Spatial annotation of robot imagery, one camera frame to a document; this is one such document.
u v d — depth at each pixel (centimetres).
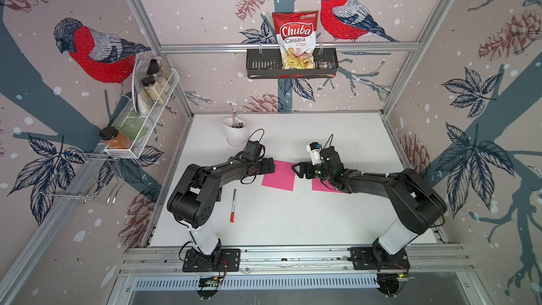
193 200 48
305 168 82
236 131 100
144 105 70
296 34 80
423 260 74
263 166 88
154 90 76
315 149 83
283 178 97
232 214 84
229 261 73
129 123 70
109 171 68
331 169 73
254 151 76
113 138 59
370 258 73
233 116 104
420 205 46
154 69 79
